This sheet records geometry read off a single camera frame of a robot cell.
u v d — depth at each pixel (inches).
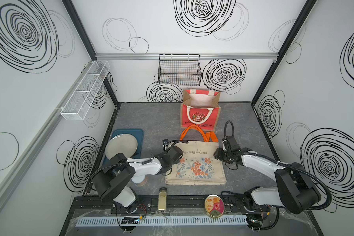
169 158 27.1
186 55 35.6
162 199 28.4
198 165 33.3
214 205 27.9
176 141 27.3
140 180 30.0
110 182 17.1
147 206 28.9
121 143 37.1
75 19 29.2
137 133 41.7
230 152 27.8
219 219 27.8
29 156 19.9
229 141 27.9
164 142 31.5
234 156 25.3
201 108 34.2
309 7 28.4
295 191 16.7
